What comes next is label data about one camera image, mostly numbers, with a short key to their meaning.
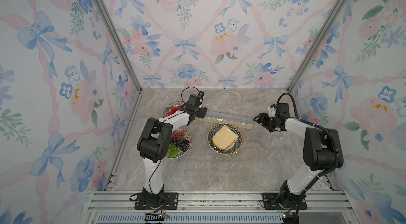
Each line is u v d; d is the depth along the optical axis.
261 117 0.89
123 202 0.75
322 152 0.49
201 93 0.88
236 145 0.90
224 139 0.90
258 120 0.89
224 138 0.90
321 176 0.51
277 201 0.72
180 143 0.88
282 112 0.78
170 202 0.74
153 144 0.52
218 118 0.98
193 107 0.77
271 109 0.92
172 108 1.06
